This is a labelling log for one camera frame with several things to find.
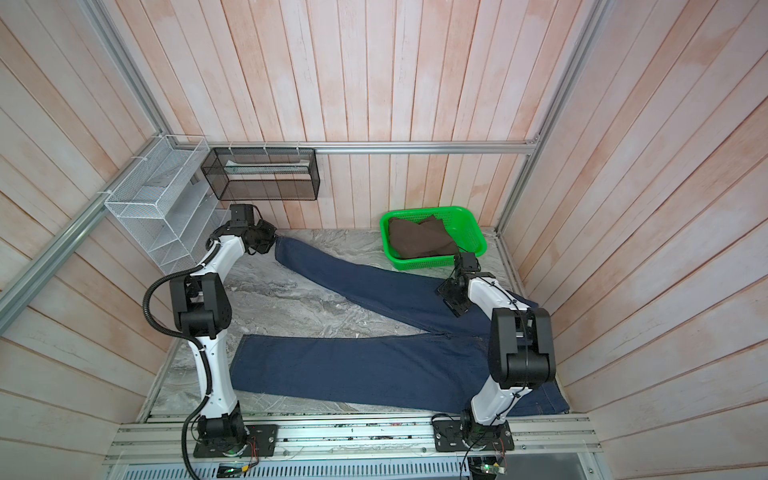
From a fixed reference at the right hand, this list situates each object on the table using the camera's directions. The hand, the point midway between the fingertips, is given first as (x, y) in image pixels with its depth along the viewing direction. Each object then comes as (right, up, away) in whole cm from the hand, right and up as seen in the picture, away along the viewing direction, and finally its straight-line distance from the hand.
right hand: (442, 295), depth 96 cm
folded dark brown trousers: (-3, +20, +15) cm, 25 cm away
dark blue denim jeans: (-5, -20, -12) cm, 24 cm away
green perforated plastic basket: (+11, +26, +19) cm, 34 cm away
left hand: (-55, +21, +7) cm, 59 cm away
